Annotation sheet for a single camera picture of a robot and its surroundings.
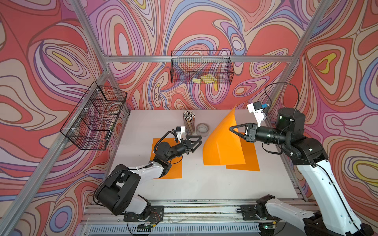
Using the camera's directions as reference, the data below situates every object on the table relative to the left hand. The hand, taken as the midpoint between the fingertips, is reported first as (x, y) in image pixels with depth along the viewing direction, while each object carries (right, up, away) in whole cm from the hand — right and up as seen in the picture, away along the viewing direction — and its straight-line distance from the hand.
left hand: (202, 144), depth 70 cm
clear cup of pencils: (-7, +15, +22) cm, 27 cm away
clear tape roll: (+3, +6, +37) cm, 38 cm away
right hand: (+10, +6, -13) cm, 17 cm away
